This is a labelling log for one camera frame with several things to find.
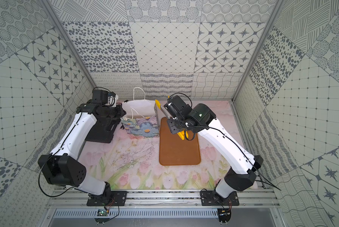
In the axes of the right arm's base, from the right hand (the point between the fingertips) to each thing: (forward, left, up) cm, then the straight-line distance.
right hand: (178, 124), depth 67 cm
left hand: (+13, +29, -6) cm, 32 cm away
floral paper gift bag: (+8, +21, -5) cm, 23 cm away
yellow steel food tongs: (-8, -2, +4) cm, 9 cm away
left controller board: (-33, +39, -33) cm, 61 cm away
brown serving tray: (0, +3, -31) cm, 31 cm away
